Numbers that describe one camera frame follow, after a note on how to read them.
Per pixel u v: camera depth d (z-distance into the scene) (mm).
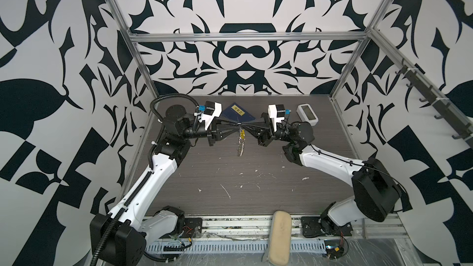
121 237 370
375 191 435
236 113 1111
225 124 598
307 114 1055
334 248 714
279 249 683
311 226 742
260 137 607
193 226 739
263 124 590
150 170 463
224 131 603
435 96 595
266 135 588
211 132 557
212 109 516
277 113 540
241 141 614
